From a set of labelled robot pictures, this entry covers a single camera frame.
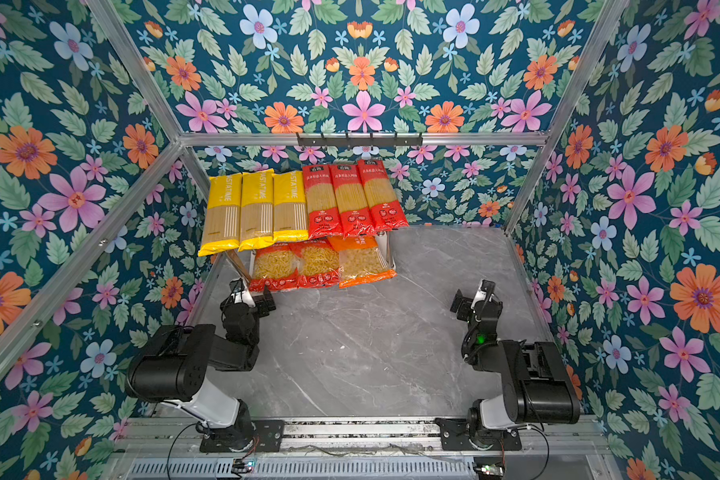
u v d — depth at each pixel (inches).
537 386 19.1
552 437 29.4
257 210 29.2
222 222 28.3
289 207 29.5
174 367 18.1
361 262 37.9
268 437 28.9
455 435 28.8
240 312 28.4
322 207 29.3
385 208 28.9
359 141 36.1
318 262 37.7
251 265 39.1
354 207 29.3
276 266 37.7
